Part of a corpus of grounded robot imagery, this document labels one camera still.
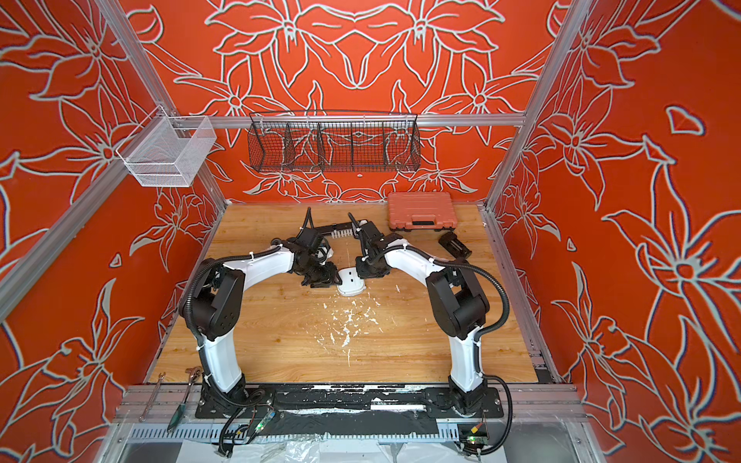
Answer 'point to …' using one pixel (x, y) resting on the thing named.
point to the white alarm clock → (351, 284)
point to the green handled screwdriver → (194, 371)
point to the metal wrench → (160, 378)
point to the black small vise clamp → (454, 246)
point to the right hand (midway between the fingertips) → (362, 269)
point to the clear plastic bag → (297, 449)
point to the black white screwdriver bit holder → (337, 231)
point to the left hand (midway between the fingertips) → (338, 280)
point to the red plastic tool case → (421, 211)
